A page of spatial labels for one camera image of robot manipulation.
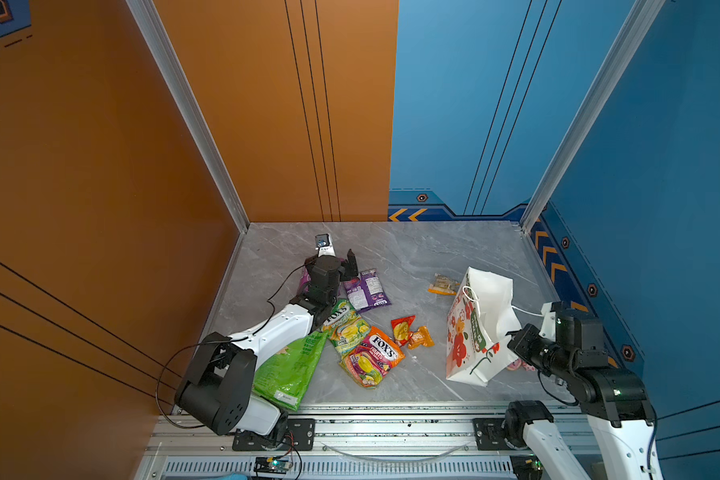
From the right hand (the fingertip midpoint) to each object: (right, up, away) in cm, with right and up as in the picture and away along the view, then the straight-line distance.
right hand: (501, 333), depth 69 cm
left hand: (-40, +19, +18) cm, 48 cm away
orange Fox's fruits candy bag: (-30, -11, +14) cm, 35 cm away
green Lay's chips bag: (-54, -15, +14) cm, 58 cm away
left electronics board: (-54, -32, +2) cm, 63 cm away
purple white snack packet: (-31, +6, +28) cm, 43 cm away
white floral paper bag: (-6, +4, -2) cm, 7 cm away
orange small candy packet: (-16, -7, +20) cm, 26 cm away
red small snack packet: (-21, -4, +20) cm, 29 cm away
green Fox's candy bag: (-39, -4, +20) cm, 44 cm away
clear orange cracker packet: (-6, +8, +31) cm, 32 cm away
